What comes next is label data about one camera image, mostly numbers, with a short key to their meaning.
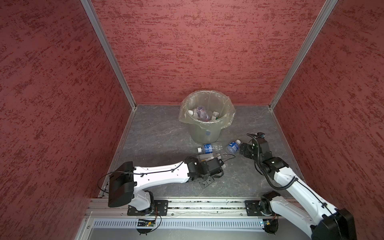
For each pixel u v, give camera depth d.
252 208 0.74
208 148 0.90
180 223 0.77
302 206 0.47
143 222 0.73
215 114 0.97
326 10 0.72
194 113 0.88
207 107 1.00
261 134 0.73
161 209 0.74
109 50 0.87
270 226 0.71
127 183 0.40
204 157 0.91
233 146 0.91
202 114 0.91
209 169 0.56
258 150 0.62
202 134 0.88
